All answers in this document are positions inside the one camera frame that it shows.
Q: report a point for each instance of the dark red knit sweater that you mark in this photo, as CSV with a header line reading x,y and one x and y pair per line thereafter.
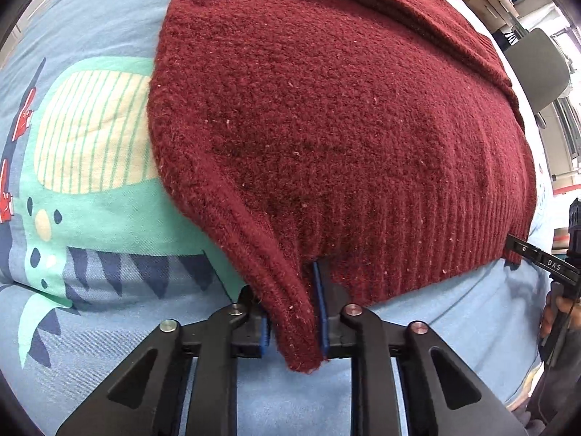
x,y
340,122

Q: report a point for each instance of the blue printed bed sheet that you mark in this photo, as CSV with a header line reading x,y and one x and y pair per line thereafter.
x,y
90,281

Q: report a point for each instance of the grey chair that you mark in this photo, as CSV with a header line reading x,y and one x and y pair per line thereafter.
x,y
540,68

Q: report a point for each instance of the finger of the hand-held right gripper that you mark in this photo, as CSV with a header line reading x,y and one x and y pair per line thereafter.
x,y
540,261

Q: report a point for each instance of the person's right hand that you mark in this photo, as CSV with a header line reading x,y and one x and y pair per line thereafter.
x,y
546,320

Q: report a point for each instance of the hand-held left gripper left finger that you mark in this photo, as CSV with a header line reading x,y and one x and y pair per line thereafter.
x,y
264,338

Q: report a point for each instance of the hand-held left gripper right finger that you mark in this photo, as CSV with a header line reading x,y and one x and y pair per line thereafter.
x,y
321,309

